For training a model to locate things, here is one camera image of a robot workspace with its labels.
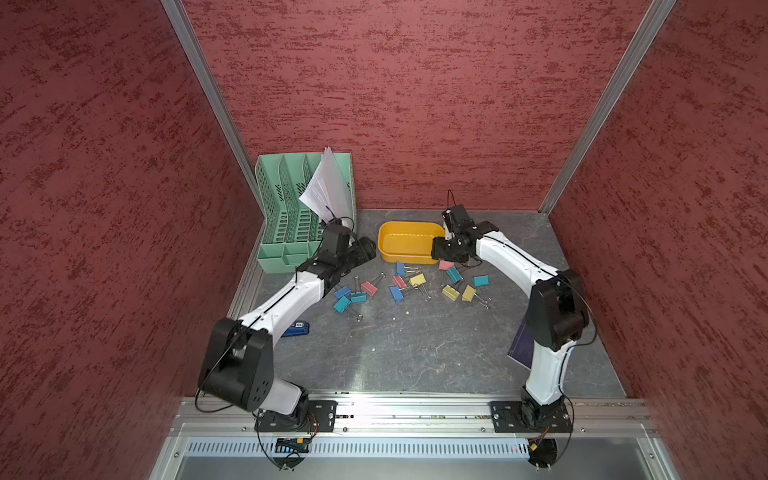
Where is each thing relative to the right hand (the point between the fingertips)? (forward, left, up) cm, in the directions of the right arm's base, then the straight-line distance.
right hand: (441, 256), depth 94 cm
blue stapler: (-20, +44, -6) cm, 49 cm away
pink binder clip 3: (+2, -2, -7) cm, 7 cm away
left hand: (-2, +23, +7) cm, 24 cm away
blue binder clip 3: (-9, +15, -8) cm, 19 cm away
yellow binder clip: (-4, +7, -10) cm, 12 cm away
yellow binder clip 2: (-9, -3, -8) cm, 13 cm away
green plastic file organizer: (+19, +54, -5) cm, 58 cm away
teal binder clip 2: (-11, +32, -9) cm, 35 cm away
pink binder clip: (-5, +23, -9) cm, 25 cm away
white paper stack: (+18, +36, +14) cm, 42 cm away
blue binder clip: (-7, +32, -8) cm, 34 cm away
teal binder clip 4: (-3, -15, -11) cm, 18 cm away
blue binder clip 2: (+2, +13, -9) cm, 16 cm away
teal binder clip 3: (-2, -5, -9) cm, 11 cm away
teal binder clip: (-8, +27, -9) cm, 30 cm away
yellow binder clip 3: (-8, -9, -10) cm, 16 cm away
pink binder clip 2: (-4, +14, -8) cm, 17 cm away
